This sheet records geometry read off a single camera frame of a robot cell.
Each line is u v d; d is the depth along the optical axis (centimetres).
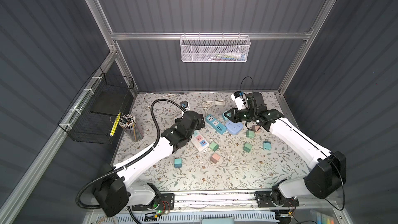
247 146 90
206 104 110
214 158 86
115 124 69
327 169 41
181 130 58
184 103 68
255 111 61
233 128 97
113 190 39
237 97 71
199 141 91
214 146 90
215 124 99
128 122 83
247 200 76
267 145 91
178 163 85
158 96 120
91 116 72
